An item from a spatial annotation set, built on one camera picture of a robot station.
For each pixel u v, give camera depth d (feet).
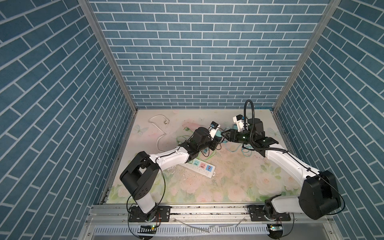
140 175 1.50
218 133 2.68
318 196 1.37
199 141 2.15
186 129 3.56
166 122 3.66
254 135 2.10
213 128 2.39
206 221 2.38
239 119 2.47
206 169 2.84
